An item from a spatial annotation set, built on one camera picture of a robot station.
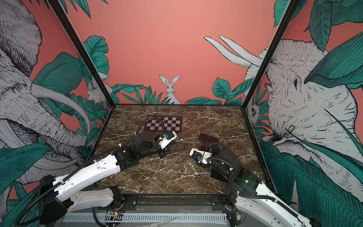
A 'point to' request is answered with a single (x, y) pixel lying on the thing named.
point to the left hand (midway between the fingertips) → (175, 140)
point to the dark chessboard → (170, 123)
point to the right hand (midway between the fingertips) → (196, 142)
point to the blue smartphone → (206, 139)
